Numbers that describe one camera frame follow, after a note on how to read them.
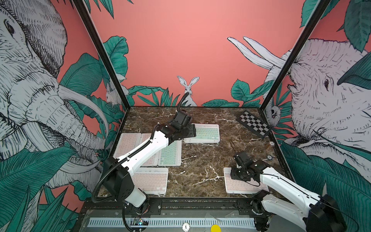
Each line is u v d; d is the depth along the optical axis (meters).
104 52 0.88
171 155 0.93
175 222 0.70
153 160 0.90
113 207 0.75
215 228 0.69
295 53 0.86
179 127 0.59
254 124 1.07
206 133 1.01
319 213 0.40
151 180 0.82
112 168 0.40
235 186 0.82
